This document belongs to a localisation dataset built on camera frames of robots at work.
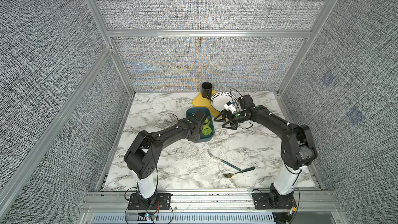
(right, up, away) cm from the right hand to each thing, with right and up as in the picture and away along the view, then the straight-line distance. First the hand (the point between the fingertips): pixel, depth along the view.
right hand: (218, 119), depth 86 cm
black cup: (-5, +19, +26) cm, 33 cm away
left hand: (-8, -4, +6) cm, 10 cm away
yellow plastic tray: (-11, +12, +30) cm, 34 cm away
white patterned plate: (+4, +12, +26) cm, 29 cm away
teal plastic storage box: (-8, -12, +8) cm, 17 cm away
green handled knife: (+3, -23, 0) cm, 23 cm away
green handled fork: (+5, -29, -5) cm, 30 cm away
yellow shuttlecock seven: (-6, -6, +9) cm, 13 cm away
